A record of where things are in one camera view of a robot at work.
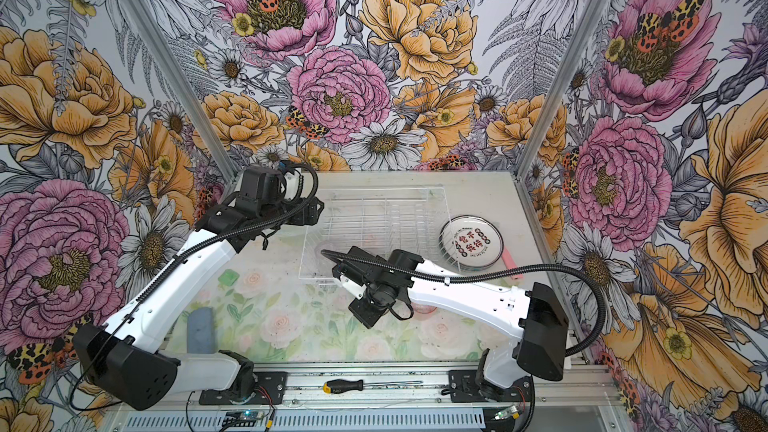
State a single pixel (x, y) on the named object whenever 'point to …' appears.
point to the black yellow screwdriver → (341, 385)
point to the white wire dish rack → (379, 219)
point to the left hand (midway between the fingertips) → (306, 213)
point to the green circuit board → (242, 418)
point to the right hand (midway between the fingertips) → (370, 321)
